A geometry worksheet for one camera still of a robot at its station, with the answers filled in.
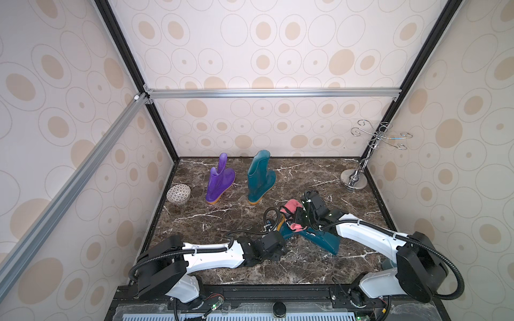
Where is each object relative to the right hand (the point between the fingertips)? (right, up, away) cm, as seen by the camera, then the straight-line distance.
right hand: (301, 214), depth 88 cm
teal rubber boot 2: (+11, -11, 0) cm, 16 cm away
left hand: (-8, -13, -8) cm, 18 cm away
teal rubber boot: (-18, +16, -7) cm, 25 cm away
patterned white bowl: (-60, +8, +14) cm, 62 cm away
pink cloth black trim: (-6, +2, -3) cm, 7 cm away
